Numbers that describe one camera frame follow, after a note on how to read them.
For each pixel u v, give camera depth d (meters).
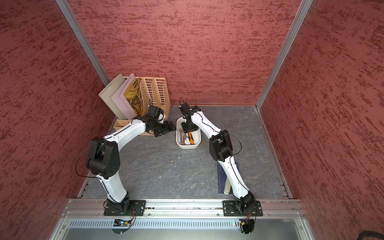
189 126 0.87
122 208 0.66
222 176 0.85
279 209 0.76
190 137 1.00
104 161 0.49
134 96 0.97
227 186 0.78
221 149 0.63
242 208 0.64
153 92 1.16
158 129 0.80
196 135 1.01
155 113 0.75
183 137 1.00
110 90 0.89
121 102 0.89
